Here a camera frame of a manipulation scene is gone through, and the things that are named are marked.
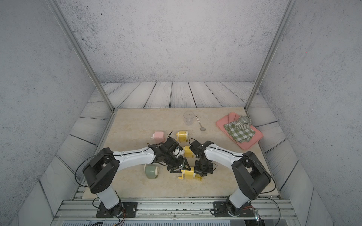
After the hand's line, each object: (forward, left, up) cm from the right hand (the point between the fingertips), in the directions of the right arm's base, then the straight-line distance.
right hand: (200, 175), depth 83 cm
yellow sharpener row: (+12, +7, +4) cm, 15 cm away
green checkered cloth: (+29, -30, -2) cm, 42 cm away
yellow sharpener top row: (+25, +11, +4) cm, 27 cm away
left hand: (0, +6, +6) cm, 9 cm away
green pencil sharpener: (0, +27, +6) cm, 28 cm away
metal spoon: (+36, -3, -2) cm, 36 cm away
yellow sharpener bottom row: (-1, +6, +4) cm, 8 cm away
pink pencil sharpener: (+23, +27, +6) cm, 36 cm away
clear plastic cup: (+45, +7, +2) cm, 45 cm away
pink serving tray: (+48, -28, -3) cm, 55 cm away
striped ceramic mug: (+39, -34, 0) cm, 52 cm away
